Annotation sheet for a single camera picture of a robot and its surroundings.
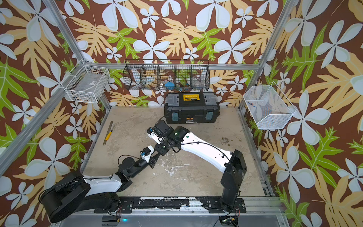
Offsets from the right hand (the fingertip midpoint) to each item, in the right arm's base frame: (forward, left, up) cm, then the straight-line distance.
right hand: (158, 146), depth 77 cm
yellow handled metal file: (+21, +41, -17) cm, 49 cm away
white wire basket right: (+22, -66, +8) cm, 70 cm away
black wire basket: (+49, -3, +13) cm, 51 cm away
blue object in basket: (+42, -5, +10) cm, 43 cm away
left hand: (+1, -1, -2) cm, 2 cm away
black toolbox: (+31, -20, -1) cm, 37 cm away
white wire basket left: (+35, +45, +16) cm, 59 cm away
